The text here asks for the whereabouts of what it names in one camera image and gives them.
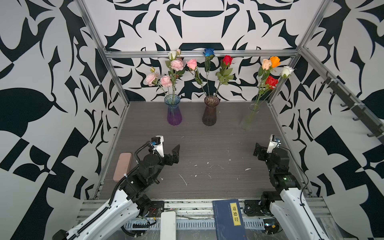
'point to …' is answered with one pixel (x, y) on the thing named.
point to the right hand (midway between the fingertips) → (265, 143)
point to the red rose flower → (272, 81)
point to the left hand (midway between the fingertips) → (169, 142)
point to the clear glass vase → (247, 121)
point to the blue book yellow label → (229, 223)
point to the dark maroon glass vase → (209, 115)
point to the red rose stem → (223, 76)
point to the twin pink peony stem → (164, 82)
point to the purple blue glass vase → (174, 113)
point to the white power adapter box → (168, 225)
